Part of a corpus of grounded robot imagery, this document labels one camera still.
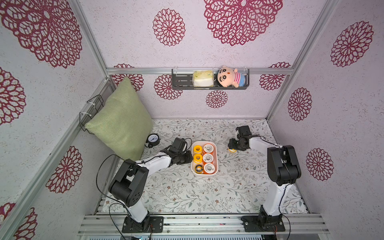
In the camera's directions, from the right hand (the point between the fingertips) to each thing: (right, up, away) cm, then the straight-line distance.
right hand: (231, 142), depth 102 cm
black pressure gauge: (-55, +2, +4) cm, 55 cm away
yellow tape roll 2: (-24, -9, -8) cm, 27 cm away
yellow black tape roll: (-23, -15, -9) cm, 29 cm away
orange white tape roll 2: (-17, -9, -7) cm, 21 cm away
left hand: (-27, -9, -10) cm, 30 cm away
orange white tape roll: (-17, -4, -3) cm, 17 cm away
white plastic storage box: (-13, -11, -9) cm, 19 cm away
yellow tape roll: (-23, -4, -3) cm, 24 cm away
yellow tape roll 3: (-1, -4, -6) cm, 8 cm away
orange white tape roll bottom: (-17, -14, -12) cm, 25 cm away
